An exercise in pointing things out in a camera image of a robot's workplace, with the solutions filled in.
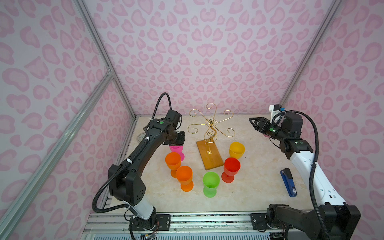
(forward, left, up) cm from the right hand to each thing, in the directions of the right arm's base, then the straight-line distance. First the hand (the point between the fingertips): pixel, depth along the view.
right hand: (253, 119), depth 73 cm
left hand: (-4, +36, -13) cm, 38 cm away
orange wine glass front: (-12, +40, -20) cm, 47 cm away
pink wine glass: (-4, +39, -21) cm, 45 cm away
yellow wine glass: (-3, +4, -23) cm, 24 cm away
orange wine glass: (-20, +34, -22) cm, 45 cm away
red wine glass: (-17, +10, -17) cm, 26 cm away
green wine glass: (-22, +20, -23) cm, 38 cm away
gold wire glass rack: (-1, +20, -10) cm, 22 cm away
